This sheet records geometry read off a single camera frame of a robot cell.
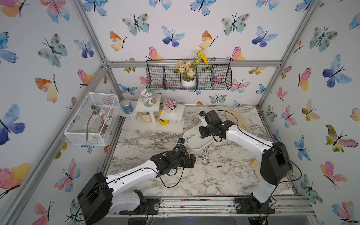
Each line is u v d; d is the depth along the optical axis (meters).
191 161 0.72
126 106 0.90
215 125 0.66
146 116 1.04
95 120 0.76
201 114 0.78
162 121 1.02
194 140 0.99
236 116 1.14
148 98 0.85
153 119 1.04
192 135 1.01
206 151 0.94
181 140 0.73
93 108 0.74
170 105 0.87
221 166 0.89
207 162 0.89
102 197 0.39
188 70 0.81
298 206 0.76
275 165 0.46
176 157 0.62
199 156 0.92
